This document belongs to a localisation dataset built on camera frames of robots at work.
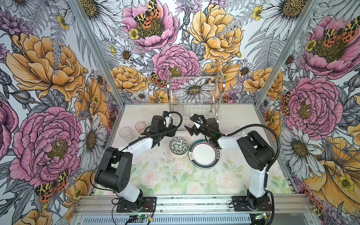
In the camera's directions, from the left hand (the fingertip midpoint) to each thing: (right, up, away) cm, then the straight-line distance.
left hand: (173, 130), depth 92 cm
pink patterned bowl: (+4, -11, -2) cm, 12 cm away
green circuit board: (-15, -41, -21) cm, 48 cm away
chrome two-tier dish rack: (+19, +27, +28) cm, 44 cm away
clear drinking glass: (-33, -2, +7) cm, 34 cm away
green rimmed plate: (+20, -16, -2) cm, 25 cm away
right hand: (+12, +5, +3) cm, 13 cm away
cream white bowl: (+4, -14, -5) cm, 15 cm away
